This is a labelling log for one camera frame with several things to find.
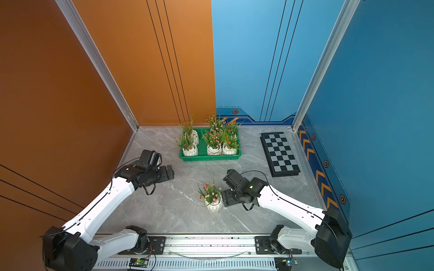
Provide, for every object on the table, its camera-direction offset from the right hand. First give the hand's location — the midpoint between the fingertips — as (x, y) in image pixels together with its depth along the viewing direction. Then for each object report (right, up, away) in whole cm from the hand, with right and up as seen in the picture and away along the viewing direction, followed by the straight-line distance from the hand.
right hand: (230, 197), depth 79 cm
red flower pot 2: (-25, +26, +19) cm, 41 cm away
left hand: (-30, +11, +4) cm, 33 cm away
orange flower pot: (+1, +24, +15) cm, 29 cm away
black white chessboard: (+31, +17, +21) cm, 41 cm away
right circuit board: (+23, -25, -8) cm, 35 cm away
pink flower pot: (-7, +35, +21) cm, 42 cm away
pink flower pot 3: (-8, +2, -6) cm, 10 cm away
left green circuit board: (-39, -26, -7) cm, 47 cm away
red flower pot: (-24, +35, +22) cm, 48 cm away
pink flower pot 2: (-8, +27, +14) cm, 32 cm away
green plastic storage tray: (-14, +25, +21) cm, 35 cm away
